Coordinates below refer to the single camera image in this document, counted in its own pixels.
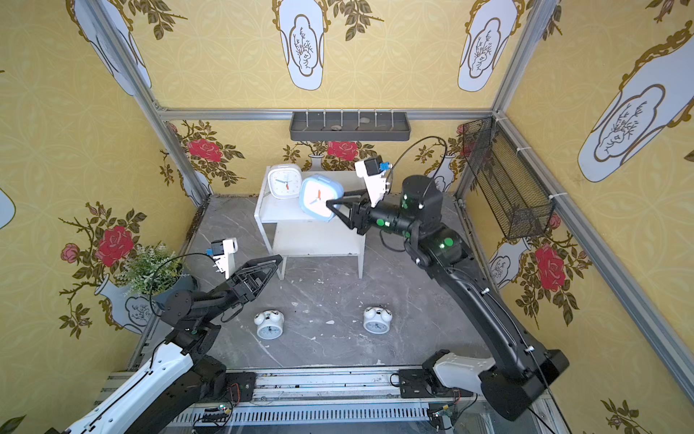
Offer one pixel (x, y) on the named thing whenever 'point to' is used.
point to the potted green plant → (137, 289)
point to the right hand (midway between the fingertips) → (330, 208)
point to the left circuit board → (217, 414)
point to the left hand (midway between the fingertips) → (282, 269)
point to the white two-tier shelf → (290, 232)
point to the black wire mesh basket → (523, 209)
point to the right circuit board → (436, 412)
